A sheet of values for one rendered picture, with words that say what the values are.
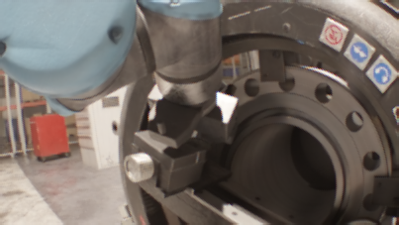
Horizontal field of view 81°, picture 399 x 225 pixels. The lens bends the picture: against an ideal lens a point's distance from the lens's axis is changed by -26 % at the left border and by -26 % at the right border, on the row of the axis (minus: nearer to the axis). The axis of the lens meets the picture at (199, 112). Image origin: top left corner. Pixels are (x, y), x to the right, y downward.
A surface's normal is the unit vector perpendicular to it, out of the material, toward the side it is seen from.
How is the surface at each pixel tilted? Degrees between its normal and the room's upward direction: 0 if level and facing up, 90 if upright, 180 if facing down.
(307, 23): 90
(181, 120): 53
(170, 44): 123
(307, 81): 90
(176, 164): 115
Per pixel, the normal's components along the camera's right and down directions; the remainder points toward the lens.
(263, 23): -0.66, 0.11
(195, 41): 0.49, 0.68
